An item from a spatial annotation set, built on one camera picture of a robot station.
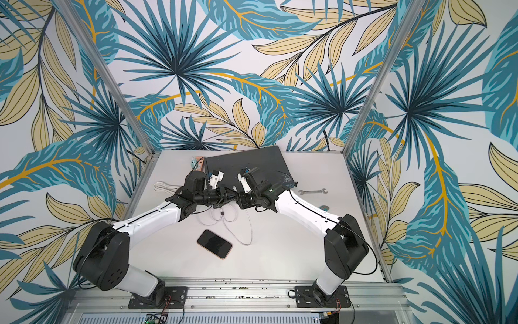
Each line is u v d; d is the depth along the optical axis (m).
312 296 0.66
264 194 0.60
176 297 0.73
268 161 1.11
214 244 1.06
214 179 0.79
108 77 0.86
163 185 1.03
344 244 0.44
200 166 1.10
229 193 0.81
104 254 0.44
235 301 0.73
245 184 0.74
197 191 0.69
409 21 0.71
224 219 0.95
